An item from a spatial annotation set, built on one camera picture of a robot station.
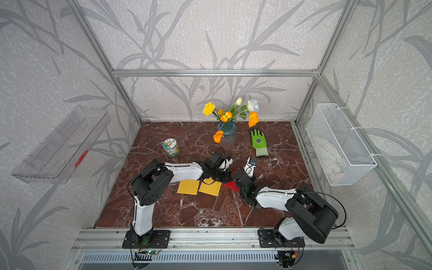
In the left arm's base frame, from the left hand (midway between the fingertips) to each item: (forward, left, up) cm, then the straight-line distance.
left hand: (233, 180), depth 91 cm
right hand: (+5, -3, +6) cm, 8 cm away
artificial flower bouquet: (+23, -8, +33) cm, 41 cm away
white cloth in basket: (-4, -45, +20) cm, 49 cm away
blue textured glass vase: (+28, +2, +11) cm, 30 cm away
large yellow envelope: (-5, +11, -1) cm, 12 cm away
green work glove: (+26, -18, 0) cm, 31 cm away
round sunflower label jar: (+18, +36, +7) cm, 41 cm away
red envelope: (-2, 0, -2) cm, 3 cm away
